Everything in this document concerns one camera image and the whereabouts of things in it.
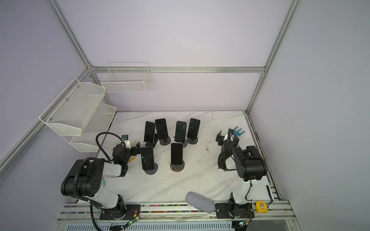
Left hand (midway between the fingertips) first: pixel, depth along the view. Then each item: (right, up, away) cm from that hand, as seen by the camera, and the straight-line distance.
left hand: (132, 144), depth 95 cm
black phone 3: (+15, -6, -15) cm, 22 cm away
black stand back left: (+13, -1, +3) cm, 13 cm away
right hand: (+63, +8, -1) cm, 63 cm away
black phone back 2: (+33, +9, -1) cm, 34 cm away
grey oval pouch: (+45, -28, -21) cm, 57 cm away
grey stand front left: (+16, -16, -8) cm, 24 cm away
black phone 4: (+31, -4, -11) cm, 33 cm away
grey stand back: (+21, +1, +7) cm, 23 cm away
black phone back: (+20, +12, -1) cm, 24 cm away
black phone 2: (+42, +10, -1) cm, 43 cm away
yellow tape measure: (+77, -30, -21) cm, 85 cm away
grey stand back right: (+41, +1, +8) cm, 42 cm away
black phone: (+12, +8, 0) cm, 14 cm away
